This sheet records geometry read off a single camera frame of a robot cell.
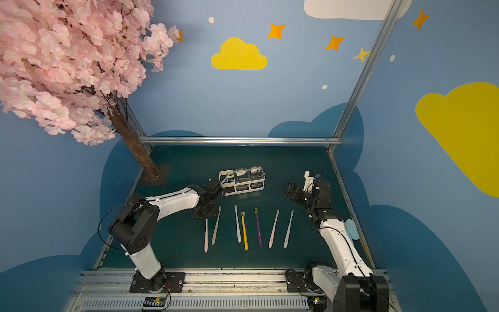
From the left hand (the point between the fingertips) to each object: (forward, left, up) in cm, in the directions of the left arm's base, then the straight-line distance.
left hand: (210, 212), depth 93 cm
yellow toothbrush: (-9, -17, -1) cm, 19 cm away
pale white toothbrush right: (-12, -36, -1) cm, 38 cm away
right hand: (+6, -38, +16) cm, 42 cm away
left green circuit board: (-36, +16, -3) cm, 39 cm away
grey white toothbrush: (-12, -3, -1) cm, 12 cm away
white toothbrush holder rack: (+13, -13, +9) cm, 20 cm away
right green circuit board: (-35, -46, -3) cm, 58 cm away
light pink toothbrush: (-8, -31, 0) cm, 32 cm away
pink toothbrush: (-17, -1, 0) cm, 17 cm away
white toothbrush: (-7, -14, 0) cm, 15 cm away
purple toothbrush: (-8, -24, -1) cm, 25 cm away
